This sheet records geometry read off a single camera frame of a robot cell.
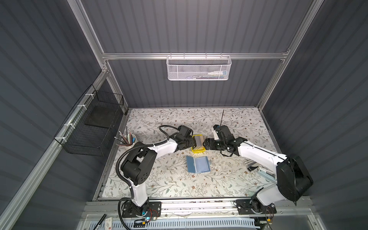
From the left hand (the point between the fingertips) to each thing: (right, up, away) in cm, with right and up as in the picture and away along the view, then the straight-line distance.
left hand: (194, 143), depth 93 cm
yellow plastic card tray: (+3, -5, +1) cm, 6 cm away
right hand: (+9, +1, -5) cm, 11 cm away
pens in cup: (-42, +3, -2) cm, 42 cm away
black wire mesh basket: (-55, +11, -20) cm, 60 cm away
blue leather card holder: (+2, -12, -4) cm, 13 cm away
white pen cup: (-39, +3, -2) cm, 39 cm away
